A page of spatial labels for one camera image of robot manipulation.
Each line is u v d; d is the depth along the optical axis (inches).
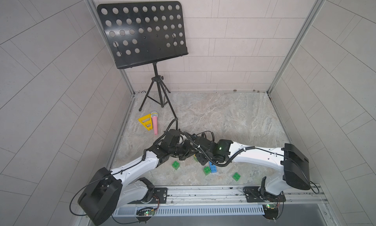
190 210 26.8
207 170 30.0
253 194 26.6
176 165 30.6
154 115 38.9
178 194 28.4
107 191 15.4
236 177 30.1
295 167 15.6
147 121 38.7
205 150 22.5
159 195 28.0
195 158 26.8
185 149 27.2
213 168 31.0
